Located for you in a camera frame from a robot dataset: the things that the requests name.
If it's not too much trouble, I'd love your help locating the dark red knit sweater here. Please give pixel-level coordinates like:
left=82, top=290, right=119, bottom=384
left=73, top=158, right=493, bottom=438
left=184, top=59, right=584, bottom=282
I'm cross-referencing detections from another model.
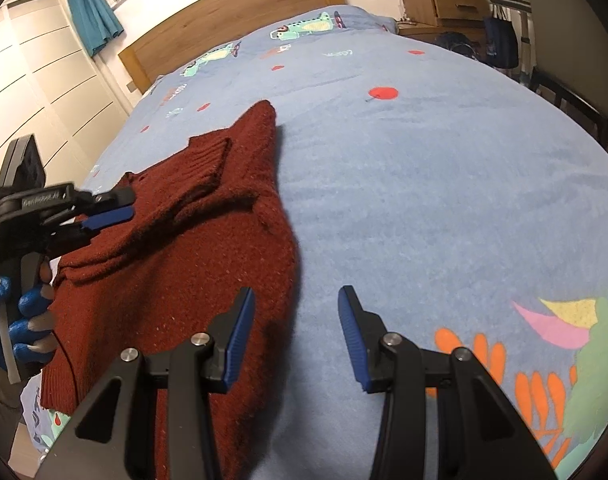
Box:
left=40, top=101, right=297, bottom=479

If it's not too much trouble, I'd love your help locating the blue gloved left hand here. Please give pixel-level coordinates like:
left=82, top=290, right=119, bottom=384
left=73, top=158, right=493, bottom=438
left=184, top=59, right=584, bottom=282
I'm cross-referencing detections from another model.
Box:
left=0, top=259, right=57, bottom=373

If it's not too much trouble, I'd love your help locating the white wardrobe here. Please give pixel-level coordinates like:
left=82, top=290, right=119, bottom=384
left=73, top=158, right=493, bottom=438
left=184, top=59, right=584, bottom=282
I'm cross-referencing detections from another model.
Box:
left=0, top=0, right=127, bottom=184

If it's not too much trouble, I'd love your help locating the teal curtain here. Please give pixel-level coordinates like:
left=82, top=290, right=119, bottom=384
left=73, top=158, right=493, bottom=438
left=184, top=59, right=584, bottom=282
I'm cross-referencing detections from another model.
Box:
left=67, top=0, right=124, bottom=58

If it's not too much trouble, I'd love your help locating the blue patterned bed sheet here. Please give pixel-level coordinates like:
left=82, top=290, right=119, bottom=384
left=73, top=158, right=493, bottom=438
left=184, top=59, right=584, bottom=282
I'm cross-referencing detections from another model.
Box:
left=20, top=4, right=608, bottom=480

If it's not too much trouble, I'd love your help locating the wooden headboard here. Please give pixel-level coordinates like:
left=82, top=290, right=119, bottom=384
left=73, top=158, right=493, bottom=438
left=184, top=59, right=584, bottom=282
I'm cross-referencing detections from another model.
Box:
left=118, top=0, right=346, bottom=92

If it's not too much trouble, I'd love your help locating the dark blue bag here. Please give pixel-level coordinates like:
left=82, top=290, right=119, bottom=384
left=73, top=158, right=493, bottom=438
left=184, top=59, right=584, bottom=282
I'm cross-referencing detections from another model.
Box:
left=483, top=6, right=519, bottom=70

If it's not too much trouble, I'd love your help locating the beige chair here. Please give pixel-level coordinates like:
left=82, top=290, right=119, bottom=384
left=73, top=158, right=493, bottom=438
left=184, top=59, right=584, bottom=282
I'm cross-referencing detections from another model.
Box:
left=530, top=0, right=608, bottom=148

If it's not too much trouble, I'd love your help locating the wooden drawer cabinet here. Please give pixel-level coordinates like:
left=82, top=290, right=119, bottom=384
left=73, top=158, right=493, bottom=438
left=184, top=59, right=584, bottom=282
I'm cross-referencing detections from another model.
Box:
left=397, top=0, right=490, bottom=46

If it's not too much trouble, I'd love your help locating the black cable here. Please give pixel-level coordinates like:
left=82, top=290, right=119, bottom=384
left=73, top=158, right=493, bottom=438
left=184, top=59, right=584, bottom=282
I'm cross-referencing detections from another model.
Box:
left=45, top=303, right=82, bottom=413

